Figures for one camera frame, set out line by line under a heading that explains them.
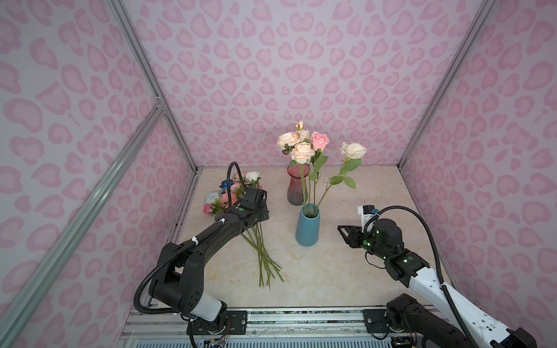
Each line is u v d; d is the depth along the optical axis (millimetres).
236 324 733
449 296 469
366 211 705
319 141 665
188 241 472
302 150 678
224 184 1072
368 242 666
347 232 759
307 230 874
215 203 1003
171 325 745
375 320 735
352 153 654
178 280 431
